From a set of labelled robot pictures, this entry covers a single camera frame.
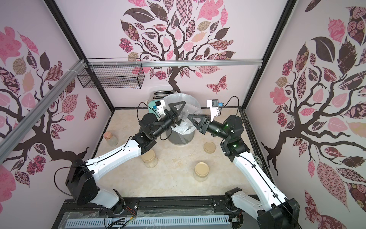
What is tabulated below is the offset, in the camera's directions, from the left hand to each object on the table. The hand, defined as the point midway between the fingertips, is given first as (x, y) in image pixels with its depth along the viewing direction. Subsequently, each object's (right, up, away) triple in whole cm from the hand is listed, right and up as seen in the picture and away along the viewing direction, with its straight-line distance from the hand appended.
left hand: (187, 109), depth 66 cm
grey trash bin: (-3, -14, +13) cm, 19 cm away
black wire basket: (-48, +27, +29) cm, 62 cm away
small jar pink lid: (-52, -20, +30) cm, 63 cm away
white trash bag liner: (-6, +10, +26) cm, 29 cm away
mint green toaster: (-23, +14, +39) cm, 48 cm away
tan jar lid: (+16, -24, +31) cm, 42 cm away
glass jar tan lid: (-22, -28, +13) cm, 37 cm away
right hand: (+1, -4, -6) cm, 8 cm away
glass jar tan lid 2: (+8, -34, +10) cm, 36 cm away
